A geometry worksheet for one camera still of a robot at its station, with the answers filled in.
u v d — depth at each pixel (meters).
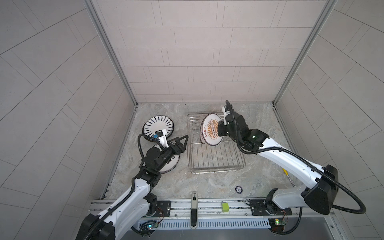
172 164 0.84
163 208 0.70
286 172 0.46
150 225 0.65
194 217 0.64
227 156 0.87
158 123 1.02
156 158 0.57
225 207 0.71
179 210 0.72
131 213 0.53
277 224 0.68
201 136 0.82
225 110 0.64
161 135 0.66
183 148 0.66
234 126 0.51
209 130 0.80
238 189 0.77
